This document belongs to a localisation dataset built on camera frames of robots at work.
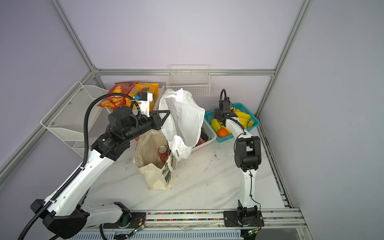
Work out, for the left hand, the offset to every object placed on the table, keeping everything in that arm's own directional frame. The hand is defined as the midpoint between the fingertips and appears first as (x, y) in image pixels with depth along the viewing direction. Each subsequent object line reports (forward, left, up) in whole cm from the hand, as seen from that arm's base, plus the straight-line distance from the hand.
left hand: (169, 112), depth 61 cm
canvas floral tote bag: (+1, +15, -40) cm, 43 cm away
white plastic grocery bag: (+3, -4, -12) cm, 14 cm away
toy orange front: (+17, -29, -34) cm, 48 cm away
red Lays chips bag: (+16, +33, -8) cm, 37 cm away
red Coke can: (+2, +8, -34) cm, 35 cm away
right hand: (+30, -30, -27) cm, 50 cm away
